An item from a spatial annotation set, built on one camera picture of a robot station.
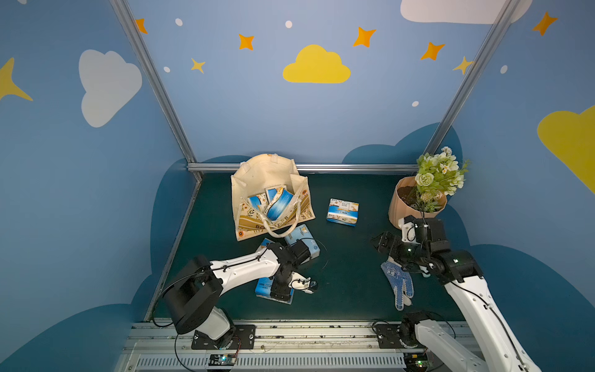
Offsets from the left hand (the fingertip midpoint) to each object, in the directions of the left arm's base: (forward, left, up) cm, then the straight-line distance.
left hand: (291, 282), depth 84 cm
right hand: (+8, -30, +17) cm, 36 cm away
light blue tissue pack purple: (+19, -4, +3) cm, 20 cm away
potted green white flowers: (+29, -51, +17) cm, 61 cm away
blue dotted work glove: (+2, -41, -2) cm, 41 cm away
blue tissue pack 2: (+30, +15, +9) cm, 35 cm away
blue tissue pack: (-4, +9, +4) cm, 11 cm away
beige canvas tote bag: (+36, +18, +16) cm, 43 cm away
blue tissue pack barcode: (+26, +6, +13) cm, 30 cm away
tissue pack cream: (+35, +10, +10) cm, 38 cm away
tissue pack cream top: (+29, -21, +4) cm, 37 cm away
